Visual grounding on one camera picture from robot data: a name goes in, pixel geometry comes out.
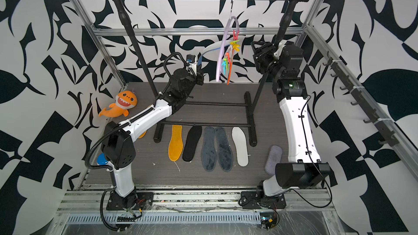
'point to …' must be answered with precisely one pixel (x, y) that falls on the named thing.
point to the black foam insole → (193, 136)
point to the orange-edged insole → (239, 138)
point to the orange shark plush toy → (124, 100)
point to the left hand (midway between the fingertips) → (197, 61)
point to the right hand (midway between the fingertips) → (249, 44)
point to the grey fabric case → (275, 157)
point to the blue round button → (101, 160)
